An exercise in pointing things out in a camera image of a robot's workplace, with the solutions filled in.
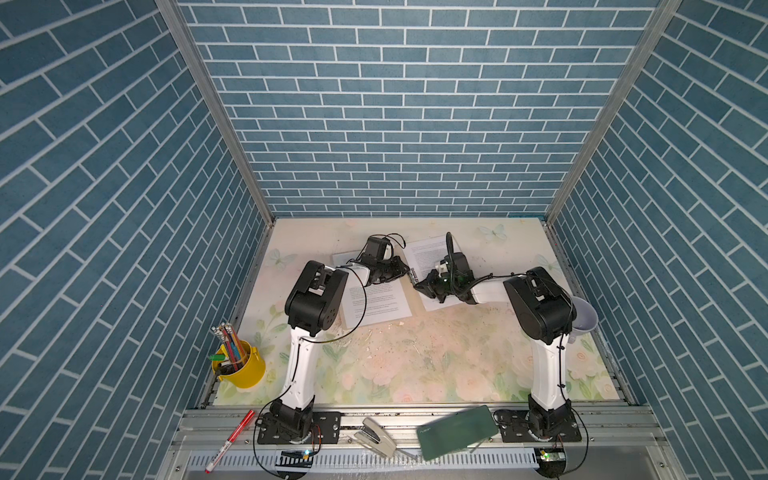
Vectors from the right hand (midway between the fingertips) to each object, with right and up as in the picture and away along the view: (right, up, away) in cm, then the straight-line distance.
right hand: (412, 285), depth 100 cm
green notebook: (+9, -33, -26) cm, 43 cm away
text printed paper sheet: (-12, -5, -6) cm, 14 cm away
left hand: (-1, +5, +4) cm, 7 cm away
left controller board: (-30, -39, -27) cm, 56 cm away
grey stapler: (-11, -32, -29) cm, 45 cm away
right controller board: (+34, -40, -26) cm, 59 cm away
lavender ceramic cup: (+52, -9, -10) cm, 54 cm away
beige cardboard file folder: (0, 0, +1) cm, 1 cm away
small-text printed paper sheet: (+5, +10, +9) cm, 14 cm away
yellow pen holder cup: (-42, -19, -26) cm, 53 cm away
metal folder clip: (+1, +3, +3) cm, 4 cm away
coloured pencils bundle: (-46, -11, -26) cm, 54 cm away
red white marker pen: (-45, -34, -29) cm, 64 cm away
